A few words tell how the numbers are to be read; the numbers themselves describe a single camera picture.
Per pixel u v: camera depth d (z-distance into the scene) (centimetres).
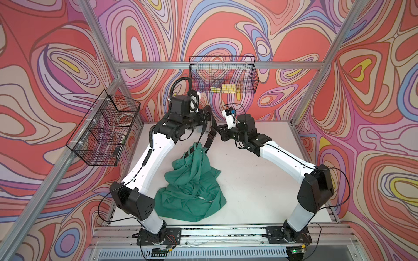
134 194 41
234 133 70
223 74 96
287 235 65
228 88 91
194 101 56
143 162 44
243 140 64
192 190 82
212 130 82
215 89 83
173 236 72
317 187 45
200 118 63
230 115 69
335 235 76
